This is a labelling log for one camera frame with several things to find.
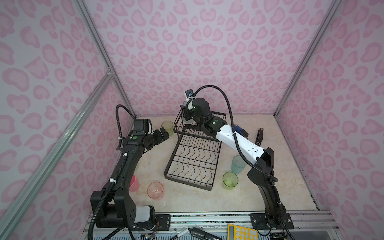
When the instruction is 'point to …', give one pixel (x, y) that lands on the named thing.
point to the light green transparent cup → (168, 125)
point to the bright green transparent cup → (230, 180)
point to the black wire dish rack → (194, 160)
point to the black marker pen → (197, 232)
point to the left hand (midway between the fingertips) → (162, 134)
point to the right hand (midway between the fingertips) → (186, 101)
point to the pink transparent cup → (155, 190)
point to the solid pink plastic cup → (134, 184)
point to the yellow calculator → (235, 232)
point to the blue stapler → (242, 131)
